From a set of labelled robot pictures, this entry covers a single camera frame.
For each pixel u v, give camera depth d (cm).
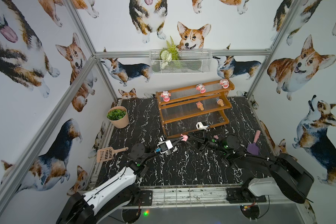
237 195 74
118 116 92
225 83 86
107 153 90
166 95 79
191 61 92
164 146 53
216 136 97
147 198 73
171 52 82
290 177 43
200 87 84
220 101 95
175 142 61
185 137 64
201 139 61
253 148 92
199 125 72
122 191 53
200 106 93
